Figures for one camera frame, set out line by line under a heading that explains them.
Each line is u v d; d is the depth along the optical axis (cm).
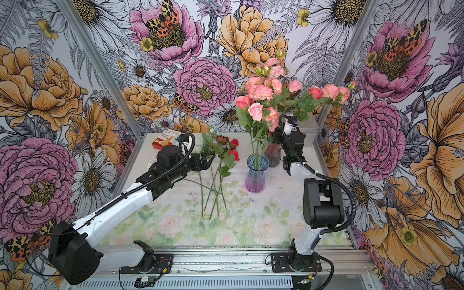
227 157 105
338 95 78
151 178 57
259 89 66
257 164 84
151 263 70
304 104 84
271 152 99
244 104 75
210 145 113
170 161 59
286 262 74
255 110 63
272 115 70
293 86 81
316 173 54
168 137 115
